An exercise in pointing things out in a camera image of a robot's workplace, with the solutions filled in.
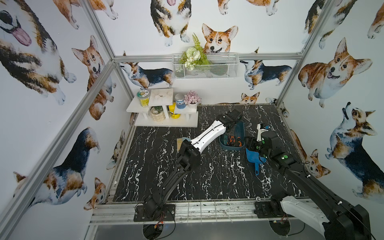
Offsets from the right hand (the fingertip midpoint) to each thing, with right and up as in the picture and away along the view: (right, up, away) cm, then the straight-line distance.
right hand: (252, 134), depth 81 cm
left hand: (-11, +3, +16) cm, 20 cm away
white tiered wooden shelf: (-52, +23, +16) cm, 59 cm away
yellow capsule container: (-48, +14, +22) cm, 55 cm away
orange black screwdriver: (-3, -6, +17) cm, 18 cm away
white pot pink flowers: (-33, +20, +9) cm, 40 cm away
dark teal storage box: (-6, -5, +16) cm, 18 cm away
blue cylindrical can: (-41, +19, +14) cm, 47 cm away
